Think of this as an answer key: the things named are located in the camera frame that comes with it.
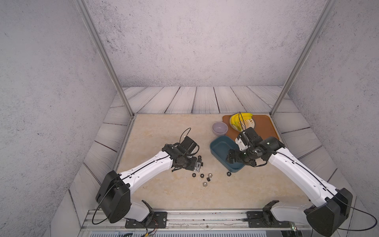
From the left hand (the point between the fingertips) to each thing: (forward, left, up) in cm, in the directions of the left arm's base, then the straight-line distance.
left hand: (196, 166), depth 80 cm
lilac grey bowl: (+33, -18, -8) cm, 39 cm away
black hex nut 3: (0, +1, -11) cm, 11 cm away
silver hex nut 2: (-5, -5, -11) cm, 13 cm away
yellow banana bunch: (+39, -30, -5) cm, 49 cm away
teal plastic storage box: (+19, -17, -12) cm, 28 cm away
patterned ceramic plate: (+39, -39, -10) cm, 56 cm away
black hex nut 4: (-3, -7, -11) cm, 13 cm away
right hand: (0, -19, +7) cm, 20 cm away
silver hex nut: (0, -9, -12) cm, 14 cm away
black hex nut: (0, -20, -11) cm, 23 cm away
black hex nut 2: (0, -4, -11) cm, 12 cm away
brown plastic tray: (+36, -53, -10) cm, 65 cm away
